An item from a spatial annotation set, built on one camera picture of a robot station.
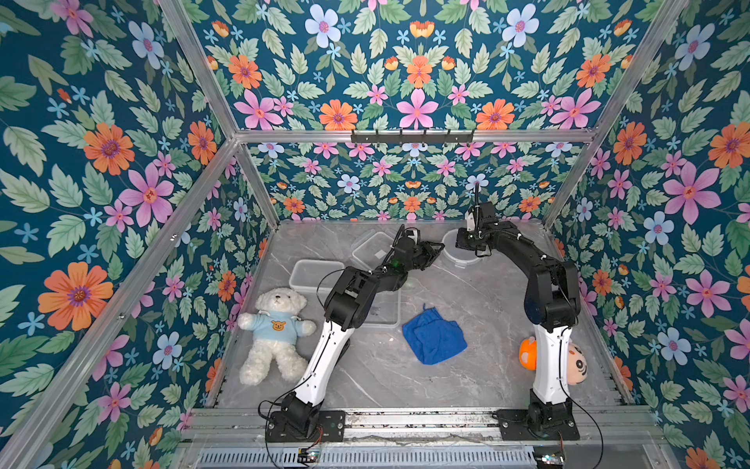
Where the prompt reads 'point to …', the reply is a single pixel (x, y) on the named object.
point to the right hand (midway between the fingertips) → (468, 240)
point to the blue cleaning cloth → (433, 338)
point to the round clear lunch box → (459, 256)
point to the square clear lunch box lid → (372, 251)
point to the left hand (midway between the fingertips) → (447, 243)
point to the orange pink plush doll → (577, 362)
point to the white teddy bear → (276, 328)
